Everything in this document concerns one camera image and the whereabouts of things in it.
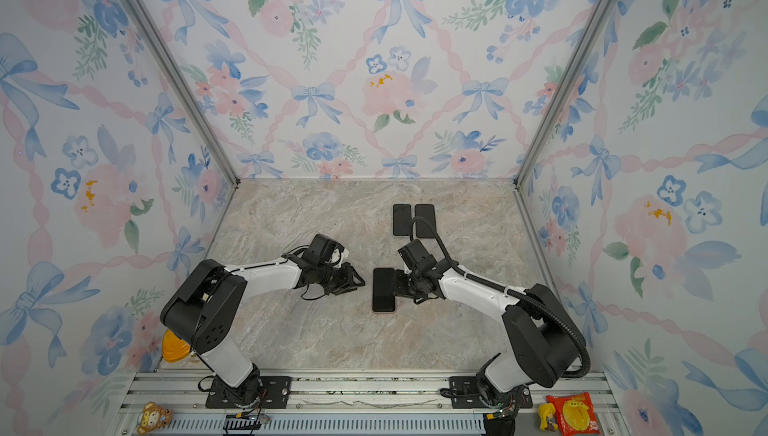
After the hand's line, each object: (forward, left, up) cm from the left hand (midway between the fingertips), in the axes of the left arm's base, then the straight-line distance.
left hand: (365, 283), depth 89 cm
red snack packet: (-32, -51, -2) cm, 60 cm away
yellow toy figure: (-32, -44, -1) cm, 54 cm away
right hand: (-1, -8, +1) cm, 9 cm away
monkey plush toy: (-33, +46, 0) cm, 57 cm away
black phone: (+28, -12, -3) cm, 30 cm away
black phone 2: (+23, -19, -5) cm, 31 cm away
